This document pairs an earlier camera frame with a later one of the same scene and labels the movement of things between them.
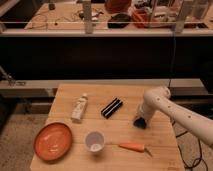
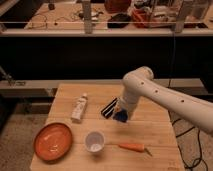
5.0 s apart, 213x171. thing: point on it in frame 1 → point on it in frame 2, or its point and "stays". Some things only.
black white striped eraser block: x=111 y=108 stays
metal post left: x=87 y=5 stays
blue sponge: x=140 y=122 → x=121 y=115
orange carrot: x=134 y=147 stays
